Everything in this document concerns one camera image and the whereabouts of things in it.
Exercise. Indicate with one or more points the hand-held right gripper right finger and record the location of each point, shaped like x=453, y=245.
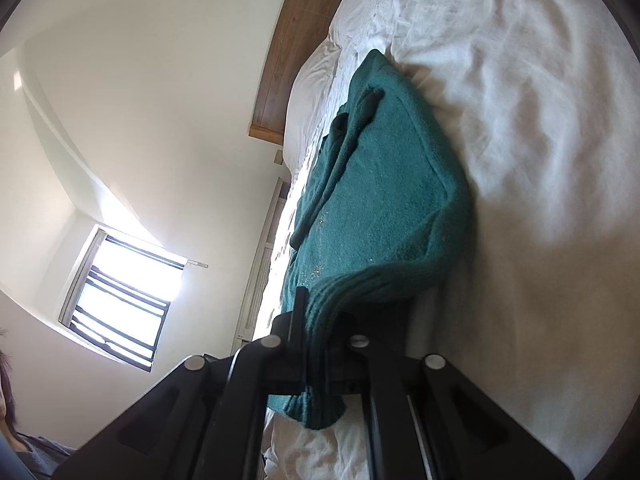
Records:
x=360, y=360

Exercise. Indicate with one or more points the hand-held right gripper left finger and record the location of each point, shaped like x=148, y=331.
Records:
x=287, y=335

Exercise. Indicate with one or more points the green knit sweater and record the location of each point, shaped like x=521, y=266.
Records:
x=390, y=185

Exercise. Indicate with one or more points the white bed sheet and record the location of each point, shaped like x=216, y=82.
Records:
x=525, y=160

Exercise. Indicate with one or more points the person's upper body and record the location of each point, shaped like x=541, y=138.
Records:
x=35, y=455

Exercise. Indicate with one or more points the wooden headboard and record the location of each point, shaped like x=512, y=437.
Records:
x=295, y=45

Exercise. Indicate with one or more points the window with dark frame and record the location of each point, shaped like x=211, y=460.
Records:
x=125, y=300

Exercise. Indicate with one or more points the beige wall socket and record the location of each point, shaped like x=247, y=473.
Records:
x=278, y=157

